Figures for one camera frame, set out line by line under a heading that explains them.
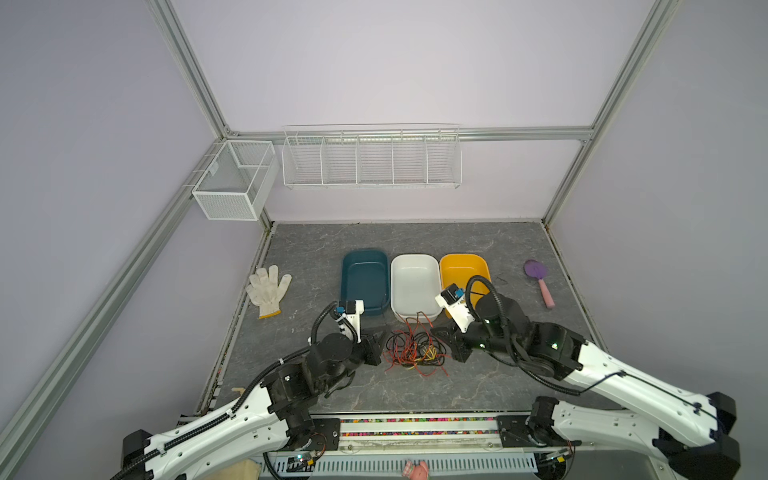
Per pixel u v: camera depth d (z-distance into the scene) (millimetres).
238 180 1021
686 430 401
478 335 563
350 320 629
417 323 826
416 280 1040
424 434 752
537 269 1046
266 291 1015
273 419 493
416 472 667
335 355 510
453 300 577
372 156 981
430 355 826
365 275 1033
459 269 1052
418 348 868
